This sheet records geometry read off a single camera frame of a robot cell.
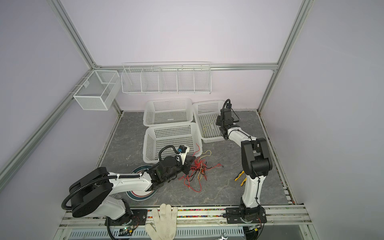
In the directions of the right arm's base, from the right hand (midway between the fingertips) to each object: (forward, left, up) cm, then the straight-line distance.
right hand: (223, 117), depth 99 cm
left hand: (-31, +19, -1) cm, 36 cm away
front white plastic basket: (-8, +46, -10) cm, 48 cm away
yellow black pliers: (-35, -7, -13) cm, 38 cm away
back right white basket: (+15, +12, -12) cm, 23 cm away
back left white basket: (+17, +50, -11) cm, 54 cm away
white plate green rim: (-46, +48, -12) cm, 67 cm away
